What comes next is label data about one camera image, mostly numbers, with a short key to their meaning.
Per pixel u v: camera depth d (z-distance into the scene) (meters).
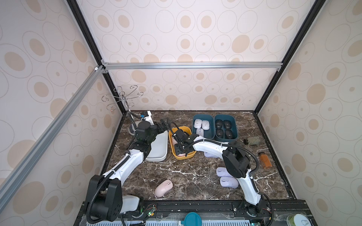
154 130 0.71
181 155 0.86
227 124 1.09
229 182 0.81
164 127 0.74
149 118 0.73
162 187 0.79
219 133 1.03
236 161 0.53
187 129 1.01
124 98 0.84
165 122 0.74
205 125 1.07
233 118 1.09
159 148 0.90
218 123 1.09
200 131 1.05
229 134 1.02
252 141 0.97
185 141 0.70
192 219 0.65
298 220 0.66
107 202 0.41
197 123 1.09
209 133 1.05
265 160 0.89
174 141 0.75
